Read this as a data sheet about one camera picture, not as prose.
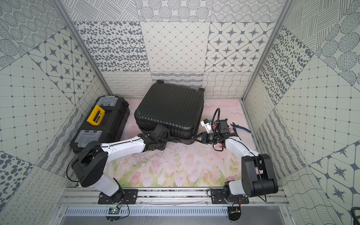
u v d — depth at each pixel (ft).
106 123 2.77
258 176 1.40
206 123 2.66
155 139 2.24
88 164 1.46
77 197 2.48
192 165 2.82
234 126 3.38
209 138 2.47
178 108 2.82
